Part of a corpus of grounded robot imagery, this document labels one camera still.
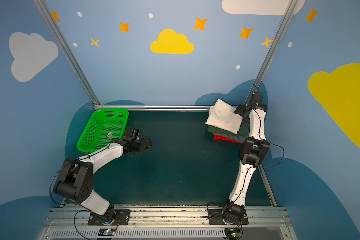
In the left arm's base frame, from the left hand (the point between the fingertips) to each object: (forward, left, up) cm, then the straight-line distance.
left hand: (148, 145), depth 93 cm
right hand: (+20, -61, +10) cm, 65 cm away
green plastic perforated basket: (+20, +37, -7) cm, 43 cm away
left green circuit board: (-44, +14, -8) cm, 47 cm away
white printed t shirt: (+22, -50, +4) cm, 55 cm away
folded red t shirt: (+10, -46, -4) cm, 47 cm away
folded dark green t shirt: (+12, -63, +3) cm, 64 cm away
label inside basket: (+14, +32, -8) cm, 35 cm away
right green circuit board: (-44, -47, -9) cm, 65 cm away
